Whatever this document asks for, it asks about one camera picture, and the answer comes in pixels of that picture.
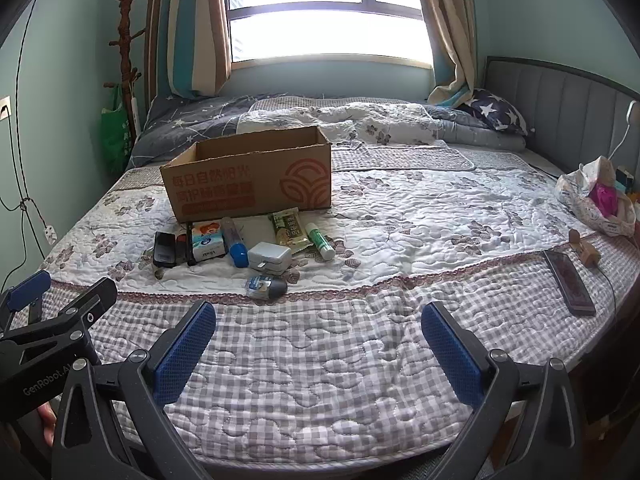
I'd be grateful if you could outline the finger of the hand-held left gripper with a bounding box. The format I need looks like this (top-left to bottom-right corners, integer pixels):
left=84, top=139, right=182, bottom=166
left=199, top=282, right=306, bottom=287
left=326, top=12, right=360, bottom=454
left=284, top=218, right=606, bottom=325
left=42, top=278, right=119, bottom=348
left=0, top=270, right=52, bottom=333

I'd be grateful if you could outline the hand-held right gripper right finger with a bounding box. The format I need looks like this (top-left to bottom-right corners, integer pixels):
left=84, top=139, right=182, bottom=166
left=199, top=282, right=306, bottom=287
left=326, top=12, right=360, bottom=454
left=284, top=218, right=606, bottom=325
left=421, top=301, right=594, bottom=480

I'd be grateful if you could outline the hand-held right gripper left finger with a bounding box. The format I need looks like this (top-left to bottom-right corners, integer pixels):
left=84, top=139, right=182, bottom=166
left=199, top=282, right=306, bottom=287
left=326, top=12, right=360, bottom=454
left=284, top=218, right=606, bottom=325
left=52, top=301, right=221, bottom=480

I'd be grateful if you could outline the black device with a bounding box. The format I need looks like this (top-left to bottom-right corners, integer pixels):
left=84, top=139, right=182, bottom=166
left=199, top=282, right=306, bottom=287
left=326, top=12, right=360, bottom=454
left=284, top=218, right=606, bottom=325
left=153, top=231, right=177, bottom=267

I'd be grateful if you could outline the small roll-on bottle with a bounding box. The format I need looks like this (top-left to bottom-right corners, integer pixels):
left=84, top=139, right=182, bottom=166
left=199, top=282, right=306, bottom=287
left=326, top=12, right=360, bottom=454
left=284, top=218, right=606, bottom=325
left=244, top=275, right=289, bottom=301

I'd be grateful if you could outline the white tissue pack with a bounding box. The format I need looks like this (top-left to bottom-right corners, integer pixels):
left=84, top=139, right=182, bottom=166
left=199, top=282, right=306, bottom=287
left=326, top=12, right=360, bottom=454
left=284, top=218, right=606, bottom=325
left=192, top=221, right=224, bottom=262

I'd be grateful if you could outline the clear bottle with blue cap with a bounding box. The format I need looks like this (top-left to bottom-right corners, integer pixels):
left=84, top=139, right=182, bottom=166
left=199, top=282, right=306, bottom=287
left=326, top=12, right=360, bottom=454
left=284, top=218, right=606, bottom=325
left=221, top=216, right=249, bottom=268

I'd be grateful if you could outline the white charger adapter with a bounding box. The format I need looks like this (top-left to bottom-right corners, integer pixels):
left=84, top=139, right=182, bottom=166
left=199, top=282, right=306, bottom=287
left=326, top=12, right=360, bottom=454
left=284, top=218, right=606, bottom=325
left=248, top=241, right=292, bottom=276

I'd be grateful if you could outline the green snack packet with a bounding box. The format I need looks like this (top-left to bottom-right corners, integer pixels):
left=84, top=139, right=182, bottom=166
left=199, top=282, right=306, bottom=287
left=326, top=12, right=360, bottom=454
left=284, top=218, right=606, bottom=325
left=268, top=209, right=312, bottom=255

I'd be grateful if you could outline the green glue stick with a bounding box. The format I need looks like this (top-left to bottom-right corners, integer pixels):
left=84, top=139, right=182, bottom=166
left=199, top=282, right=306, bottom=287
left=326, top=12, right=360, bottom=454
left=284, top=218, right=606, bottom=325
left=305, top=222, right=336, bottom=261

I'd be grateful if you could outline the brown cardboard box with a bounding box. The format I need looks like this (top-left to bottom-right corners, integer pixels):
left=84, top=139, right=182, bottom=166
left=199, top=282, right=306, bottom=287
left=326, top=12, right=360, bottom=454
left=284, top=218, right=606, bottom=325
left=160, top=125, right=333, bottom=223

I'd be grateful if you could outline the person's left hand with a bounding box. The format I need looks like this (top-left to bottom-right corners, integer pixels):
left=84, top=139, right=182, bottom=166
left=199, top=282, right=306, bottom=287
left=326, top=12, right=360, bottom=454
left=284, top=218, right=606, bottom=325
left=37, top=402, right=59, bottom=446

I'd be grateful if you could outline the dark smartphone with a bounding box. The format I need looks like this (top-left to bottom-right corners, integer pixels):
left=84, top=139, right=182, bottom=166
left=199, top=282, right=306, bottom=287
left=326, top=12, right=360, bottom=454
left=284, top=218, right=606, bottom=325
left=543, top=249, right=597, bottom=317

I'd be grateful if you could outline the green shopping bag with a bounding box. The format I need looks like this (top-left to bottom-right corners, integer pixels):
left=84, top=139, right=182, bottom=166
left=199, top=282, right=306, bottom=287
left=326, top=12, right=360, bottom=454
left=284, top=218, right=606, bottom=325
left=101, top=84, right=133, bottom=174

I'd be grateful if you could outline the small wooden figure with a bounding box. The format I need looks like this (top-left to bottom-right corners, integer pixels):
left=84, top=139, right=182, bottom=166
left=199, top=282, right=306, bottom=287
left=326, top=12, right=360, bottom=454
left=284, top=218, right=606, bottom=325
left=568, top=229, right=601, bottom=267

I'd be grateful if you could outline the white hanging stick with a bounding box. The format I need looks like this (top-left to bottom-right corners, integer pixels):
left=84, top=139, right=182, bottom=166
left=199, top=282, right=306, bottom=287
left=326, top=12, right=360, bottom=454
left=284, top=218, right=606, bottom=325
left=128, top=80, right=141, bottom=139

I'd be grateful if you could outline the grey starry duvet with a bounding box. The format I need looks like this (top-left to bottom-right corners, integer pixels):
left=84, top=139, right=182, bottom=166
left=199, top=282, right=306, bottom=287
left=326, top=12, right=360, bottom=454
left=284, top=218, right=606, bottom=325
left=127, top=92, right=321, bottom=171

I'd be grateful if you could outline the floral cloth bag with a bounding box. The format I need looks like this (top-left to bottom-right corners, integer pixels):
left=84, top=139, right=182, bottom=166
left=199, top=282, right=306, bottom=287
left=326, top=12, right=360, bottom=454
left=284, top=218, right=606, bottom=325
left=554, top=155, right=637, bottom=237

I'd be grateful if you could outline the small quilted checked mat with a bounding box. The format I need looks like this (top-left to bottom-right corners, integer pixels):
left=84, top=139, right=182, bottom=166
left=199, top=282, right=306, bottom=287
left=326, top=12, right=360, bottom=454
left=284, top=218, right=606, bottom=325
left=330, top=143, right=477, bottom=173

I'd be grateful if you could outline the pink item in bag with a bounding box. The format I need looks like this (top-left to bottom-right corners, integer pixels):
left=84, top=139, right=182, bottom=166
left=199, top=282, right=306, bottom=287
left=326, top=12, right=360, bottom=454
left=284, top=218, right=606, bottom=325
left=589, top=181, right=620, bottom=219

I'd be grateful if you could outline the blue-grey folded quilt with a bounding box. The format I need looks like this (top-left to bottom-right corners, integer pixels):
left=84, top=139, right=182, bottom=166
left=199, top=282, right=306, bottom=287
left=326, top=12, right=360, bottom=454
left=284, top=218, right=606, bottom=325
left=431, top=109, right=529, bottom=150

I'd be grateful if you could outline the folded floral blanket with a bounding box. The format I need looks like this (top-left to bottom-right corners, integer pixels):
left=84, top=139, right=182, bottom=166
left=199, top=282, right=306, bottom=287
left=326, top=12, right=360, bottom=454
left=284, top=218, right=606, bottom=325
left=236, top=101, right=447, bottom=149

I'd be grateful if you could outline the navy star pillow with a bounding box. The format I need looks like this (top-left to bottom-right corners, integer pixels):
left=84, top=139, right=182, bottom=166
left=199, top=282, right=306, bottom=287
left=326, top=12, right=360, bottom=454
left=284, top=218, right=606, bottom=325
left=456, top=88, right=530, bottom=137

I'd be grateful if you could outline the wooden coat rack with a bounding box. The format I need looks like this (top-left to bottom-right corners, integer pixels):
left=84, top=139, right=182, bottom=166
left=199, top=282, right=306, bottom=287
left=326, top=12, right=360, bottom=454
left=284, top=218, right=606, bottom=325
left=103, top=0, right=152, bottom=142

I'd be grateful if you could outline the grey upholstered headboard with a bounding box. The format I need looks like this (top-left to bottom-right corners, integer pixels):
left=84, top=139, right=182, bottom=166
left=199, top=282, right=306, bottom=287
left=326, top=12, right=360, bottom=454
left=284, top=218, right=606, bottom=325
left=482, top=56, right=640, bottom=192

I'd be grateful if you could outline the striped pillow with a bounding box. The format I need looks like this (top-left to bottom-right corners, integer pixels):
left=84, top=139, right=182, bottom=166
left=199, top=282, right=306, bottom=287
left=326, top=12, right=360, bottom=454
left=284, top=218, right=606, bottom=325
left=145, top=0, right=234, bottom=99

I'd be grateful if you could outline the beige curtain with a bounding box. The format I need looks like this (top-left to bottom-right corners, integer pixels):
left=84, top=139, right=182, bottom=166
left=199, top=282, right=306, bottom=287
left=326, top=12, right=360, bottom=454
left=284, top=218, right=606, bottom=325
left=411, top=0, right=484, bottom=109

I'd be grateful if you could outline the window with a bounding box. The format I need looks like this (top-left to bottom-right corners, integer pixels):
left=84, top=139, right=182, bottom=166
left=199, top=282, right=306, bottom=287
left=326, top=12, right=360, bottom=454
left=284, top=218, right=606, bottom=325
left=226, top=0, right=434, bottom=71

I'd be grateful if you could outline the braided cable with white plug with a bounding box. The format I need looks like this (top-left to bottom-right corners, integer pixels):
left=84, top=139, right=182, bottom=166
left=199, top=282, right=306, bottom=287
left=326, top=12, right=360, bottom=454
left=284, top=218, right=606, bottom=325
left=13, top=0, right=59, bottom=247

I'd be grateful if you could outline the thin black cable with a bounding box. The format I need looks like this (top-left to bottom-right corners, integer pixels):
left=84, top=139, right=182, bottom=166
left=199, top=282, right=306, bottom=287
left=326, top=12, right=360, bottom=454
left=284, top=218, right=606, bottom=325
left=0, top=109, right=32, bottom=288

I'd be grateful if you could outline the black phone cable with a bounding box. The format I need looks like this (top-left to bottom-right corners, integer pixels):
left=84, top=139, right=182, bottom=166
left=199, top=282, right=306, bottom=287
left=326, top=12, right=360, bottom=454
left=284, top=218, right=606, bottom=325
left=596, top=262, right=621, bottom=326

